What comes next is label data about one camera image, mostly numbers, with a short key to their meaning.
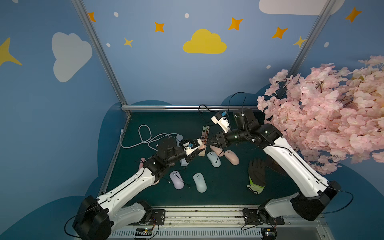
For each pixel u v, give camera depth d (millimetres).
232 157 952
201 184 840
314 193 393
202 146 676
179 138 1036
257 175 885
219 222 734
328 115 550
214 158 937
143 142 1021
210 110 1120
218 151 984
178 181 836
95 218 383
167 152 554
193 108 1153
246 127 514
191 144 580
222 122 608
